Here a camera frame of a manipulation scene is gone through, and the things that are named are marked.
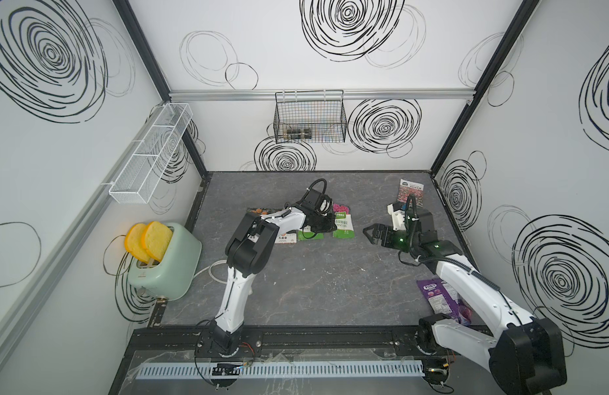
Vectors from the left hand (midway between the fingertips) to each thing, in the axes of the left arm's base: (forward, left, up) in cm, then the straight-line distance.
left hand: (337, 228), depth 97 cm
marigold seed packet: (+9, +33, -3) cm, 34 cm away
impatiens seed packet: (+3, -3, 0) cm, 4 cm away
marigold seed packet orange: (-4, +20, -2) cm, 21 cm away
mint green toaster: (-26, +52, +11) cm, 59 cm away
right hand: (-9, -12, +13) cm, 20 cm away
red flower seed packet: (+25, -36, -2) cm, 44 cm away
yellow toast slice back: (-18, +64, +17) cm, 68 cm away
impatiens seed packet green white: (0, +12, -5) cm, 13 cm away
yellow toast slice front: (-16, +59, +15) cm, 63 cm away
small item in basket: (+21, +16, +30) cm, 40 cm away
